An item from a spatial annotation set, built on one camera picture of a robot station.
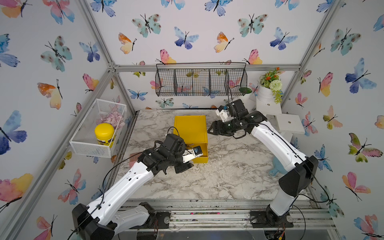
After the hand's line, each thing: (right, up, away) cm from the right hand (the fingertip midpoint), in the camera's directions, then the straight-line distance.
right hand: (213, 130), depth 76 cm
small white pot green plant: (+26, +27, +28) cm, 46 cm away
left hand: (-11, -13, -3) cm, 18 cm away
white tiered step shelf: (+48, +4, +17) cm, 51 cm away
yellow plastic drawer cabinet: (-10, 0, +5) cm, 11 cm away
